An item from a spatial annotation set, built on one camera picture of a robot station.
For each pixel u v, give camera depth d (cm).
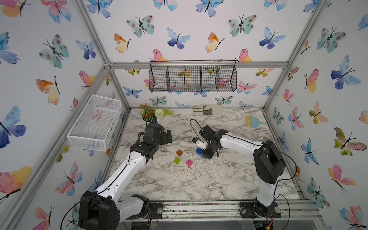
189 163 90
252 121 112
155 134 62
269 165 48
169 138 74
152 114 96
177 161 91
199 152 92
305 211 74
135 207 61
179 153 93
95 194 40
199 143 83
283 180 51
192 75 98
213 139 68
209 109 119
